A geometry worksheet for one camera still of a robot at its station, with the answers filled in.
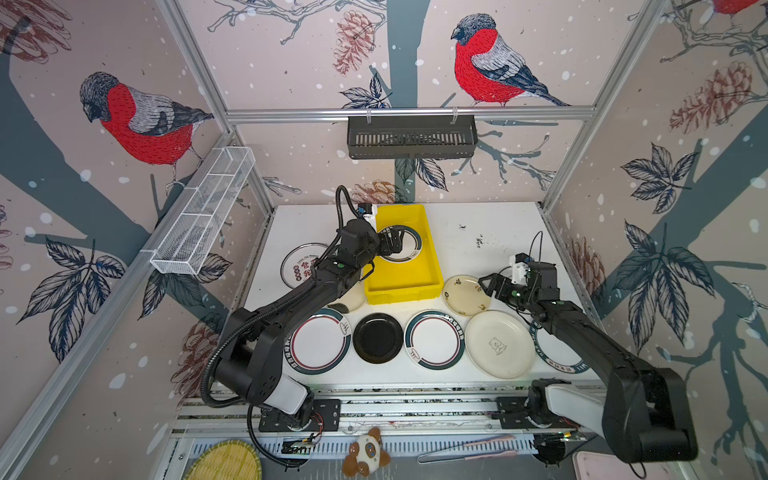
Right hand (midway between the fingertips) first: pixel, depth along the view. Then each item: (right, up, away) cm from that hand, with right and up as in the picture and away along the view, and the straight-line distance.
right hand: (488, 286), depth 87 cm
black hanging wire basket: (-22, +50, +17) cm, 57 cm away
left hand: (-29, +17, -5) cm, 34 cm away
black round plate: (-33, -15, -1) cm, 37 cm away
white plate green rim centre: (-16, -16, 0) cm, 23 cm away
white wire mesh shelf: (-80, +22, -9) cm, 83 cm away
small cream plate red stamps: (-5, -5, +8) cm, 11 cm away
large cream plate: (+3, -17, -2) cm, 17 cm away
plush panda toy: (-35, -34, -22) cm, 53 cm away
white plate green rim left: (-51, -17, 0) cm, 54 cm away
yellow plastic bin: (-20, 0, +11) cm, 23 cm away
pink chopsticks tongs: (-21, -37, -19) cm, 46 cm away
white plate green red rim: (-22, +10, +19) cm, 31 cm away
